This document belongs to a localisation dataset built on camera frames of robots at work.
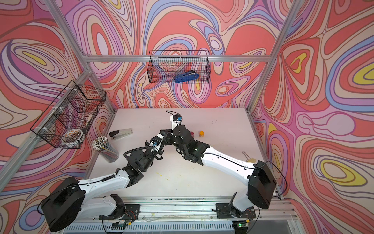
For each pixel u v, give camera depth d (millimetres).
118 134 1011
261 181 405
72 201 411
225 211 735
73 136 715
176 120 636
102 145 784
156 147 617
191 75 881
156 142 618
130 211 734
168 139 641
